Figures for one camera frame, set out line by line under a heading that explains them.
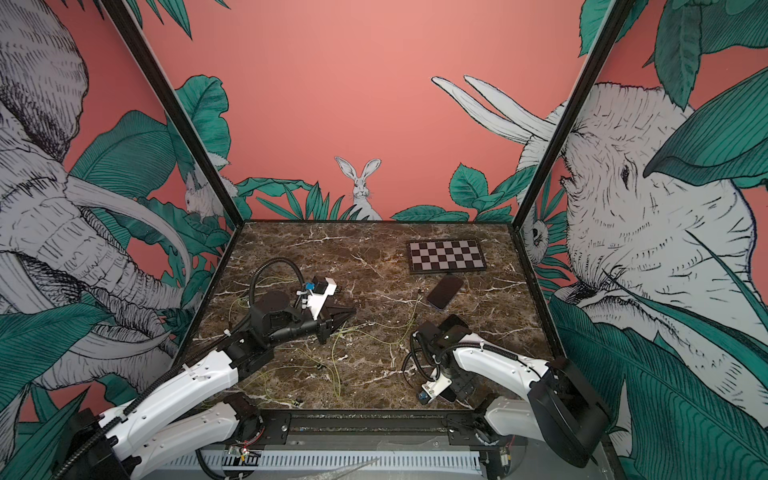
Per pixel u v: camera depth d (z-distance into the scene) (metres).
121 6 0.69
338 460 0.70
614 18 0.70
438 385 0.73
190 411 0.49
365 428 0.76
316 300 0.62
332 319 0.64
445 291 1.01
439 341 0.62
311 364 0.84
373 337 0.90
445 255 1.08
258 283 1.02
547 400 0.41
